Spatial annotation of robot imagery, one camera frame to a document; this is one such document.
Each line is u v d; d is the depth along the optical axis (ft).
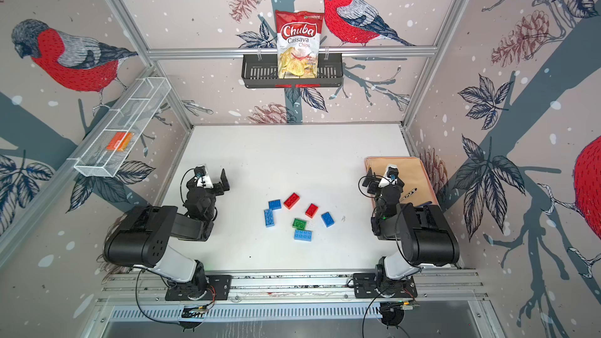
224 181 2.80
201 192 2.40
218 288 2.40
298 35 2.79
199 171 2.49
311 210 2.96
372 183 2.71
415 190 3.12
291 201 3.04
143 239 1.50
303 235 2.73
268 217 2.88
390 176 2.45
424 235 1.51
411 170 3.28
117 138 2.37
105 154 2.33
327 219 2.86
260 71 3.10
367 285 2.40
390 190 2.37
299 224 2.87
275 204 2.98
